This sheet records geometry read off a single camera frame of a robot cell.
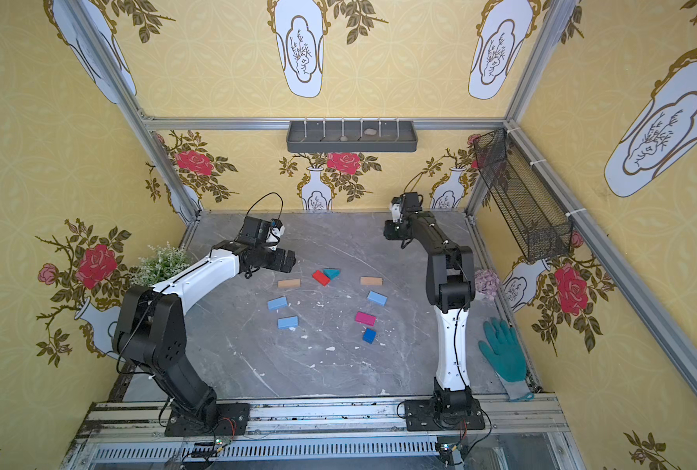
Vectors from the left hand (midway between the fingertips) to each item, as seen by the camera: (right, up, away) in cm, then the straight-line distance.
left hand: (285, 256), depth 94 cm
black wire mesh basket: (+72, +16, -8) cm, 74 cm away
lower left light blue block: (+1, -20, -3) cm, 21 cm away
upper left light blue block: (-3, -15, +1) cm, 15 cm away
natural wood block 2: (+29, -9, +7) cm, 31 cm away
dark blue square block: (+27, -23, -6) cm, 36 cm away
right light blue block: (+30, -14, +1) cm, 33 cm away
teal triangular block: (+14, -6, +8) cm, 17 cm away
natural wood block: (0, -10, +6) cm, 11 cm away
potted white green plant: (-31, -1, -14) cm, 34 cm away
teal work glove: (+65, -28, -12) cm, 72 cm away
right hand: (+34, +8, +13) cm, 37 cm away
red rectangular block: (+11, -8, +7) cm, 15 cm away
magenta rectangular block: (+26, -20, -1) cm, 32 cm away
